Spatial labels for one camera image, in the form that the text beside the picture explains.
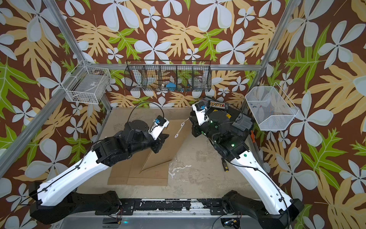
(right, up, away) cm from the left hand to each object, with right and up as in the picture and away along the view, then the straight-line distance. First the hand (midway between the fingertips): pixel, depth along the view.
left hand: (168, 133), depth 63 cm
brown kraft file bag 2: (-9, -27, +21) cm, 36 cm away
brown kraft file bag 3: (-27, -25, +23) cm, 44 cm away
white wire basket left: (-52, +28, +22) cm, 63 cm away
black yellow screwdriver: (+33, -22, +24) cm, 46 cm away
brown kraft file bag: (+4, +1, +4) cm, 6 cm away
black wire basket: (+2, +35, +28) cm, 45 cm away
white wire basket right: (+59, +13, +19) cm, 63 cm away
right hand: (+10, +8, +3) cm, 13 cm away
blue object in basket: (-1, +29, +31) cm, 42 cm away
